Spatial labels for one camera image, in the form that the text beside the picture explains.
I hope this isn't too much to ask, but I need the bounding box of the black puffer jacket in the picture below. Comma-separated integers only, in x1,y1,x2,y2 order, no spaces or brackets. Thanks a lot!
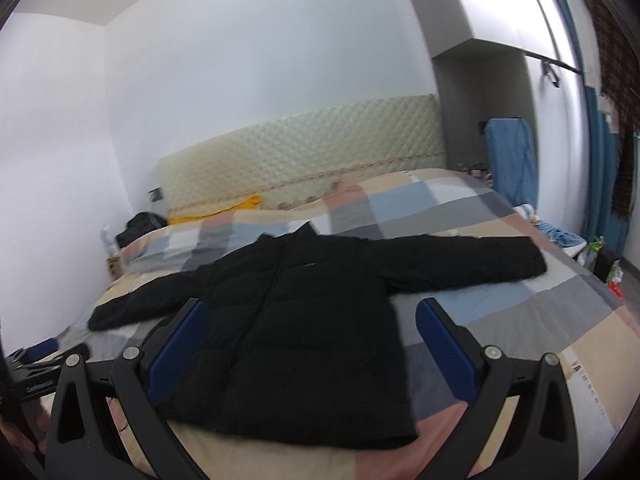
88,226,547,450

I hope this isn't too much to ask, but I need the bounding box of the white spray bottle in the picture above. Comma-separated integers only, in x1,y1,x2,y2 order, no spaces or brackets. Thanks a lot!
100,226,118,258

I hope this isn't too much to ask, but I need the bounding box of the plaid patchwork bed quilt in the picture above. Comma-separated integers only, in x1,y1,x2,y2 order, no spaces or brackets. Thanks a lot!
29,167,640,480

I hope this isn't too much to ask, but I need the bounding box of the black bag on nightstand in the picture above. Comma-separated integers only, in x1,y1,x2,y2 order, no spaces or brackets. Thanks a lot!
115,211,168,249

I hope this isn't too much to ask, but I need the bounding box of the green plant by window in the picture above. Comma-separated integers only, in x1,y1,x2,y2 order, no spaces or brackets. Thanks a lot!
589,237,625,301

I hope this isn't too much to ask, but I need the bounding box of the blue cloth pile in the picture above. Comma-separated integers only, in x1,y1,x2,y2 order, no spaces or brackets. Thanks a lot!
515,204,587,258

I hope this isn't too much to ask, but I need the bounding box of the yellow cloth on bed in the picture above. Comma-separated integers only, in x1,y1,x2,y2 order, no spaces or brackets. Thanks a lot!
168,194,262,226

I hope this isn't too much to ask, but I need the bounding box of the cream quilted headboard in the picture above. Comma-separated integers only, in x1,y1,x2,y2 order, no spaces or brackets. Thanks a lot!
157,94,447,216

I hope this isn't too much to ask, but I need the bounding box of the blue curtain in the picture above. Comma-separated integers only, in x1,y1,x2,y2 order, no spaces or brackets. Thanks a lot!
555,0,638,257

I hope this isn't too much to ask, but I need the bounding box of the black curtain rod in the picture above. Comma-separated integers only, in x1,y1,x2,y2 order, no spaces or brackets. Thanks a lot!
514,0,586,89

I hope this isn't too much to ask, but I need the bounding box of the grey wardrobe cabinet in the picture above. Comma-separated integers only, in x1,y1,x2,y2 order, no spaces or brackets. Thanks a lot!
410,0,588,223

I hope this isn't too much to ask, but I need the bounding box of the wall power socket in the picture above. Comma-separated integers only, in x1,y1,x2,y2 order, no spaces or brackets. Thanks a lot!
148,188,164,203

